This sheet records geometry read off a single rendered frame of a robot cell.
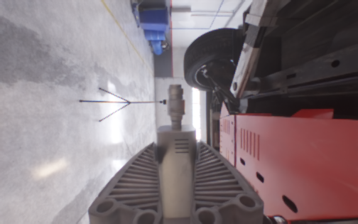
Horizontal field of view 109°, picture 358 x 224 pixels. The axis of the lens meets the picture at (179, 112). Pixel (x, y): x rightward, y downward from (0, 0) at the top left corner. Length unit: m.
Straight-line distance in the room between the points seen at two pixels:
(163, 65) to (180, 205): 8.90
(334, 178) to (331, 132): 0.14
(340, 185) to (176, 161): 0.54
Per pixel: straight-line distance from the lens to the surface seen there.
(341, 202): 0.65
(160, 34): 6.55
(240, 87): 0.79
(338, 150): 0.61
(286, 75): 0.76
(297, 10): 0.94
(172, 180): 0.18
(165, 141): 0.16
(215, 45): 1.30
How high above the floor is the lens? 1.13
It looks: 3 degrees up
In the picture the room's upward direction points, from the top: 88 degrees clockwise
